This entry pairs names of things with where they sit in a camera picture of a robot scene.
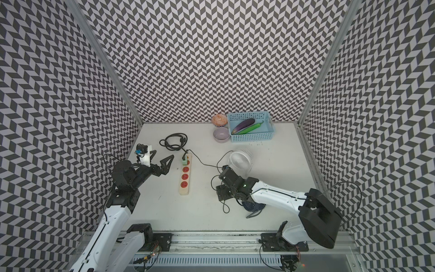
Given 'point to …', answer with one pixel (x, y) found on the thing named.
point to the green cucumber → (250, 128)
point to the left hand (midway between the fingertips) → (163, 155)
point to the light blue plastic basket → (266, 131)
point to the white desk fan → (241, 163)
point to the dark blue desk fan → (253, 207)
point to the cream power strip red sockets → (186, 175)
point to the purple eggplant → (243, 124)
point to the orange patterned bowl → (220, 120)
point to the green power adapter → (184, 162)
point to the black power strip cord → (183, 139)
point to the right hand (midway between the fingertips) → (225, 193)
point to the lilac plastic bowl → (221, 135)
